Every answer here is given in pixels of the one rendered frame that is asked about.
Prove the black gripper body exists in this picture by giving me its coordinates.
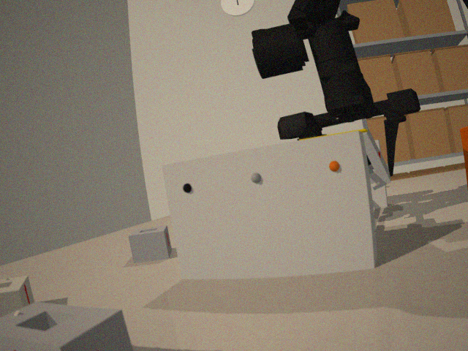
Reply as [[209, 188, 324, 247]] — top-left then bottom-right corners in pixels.
[[278, 57, 420, 140]]

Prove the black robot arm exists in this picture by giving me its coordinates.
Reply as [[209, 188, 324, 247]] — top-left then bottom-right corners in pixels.
[[252, 0, 360, 79]]

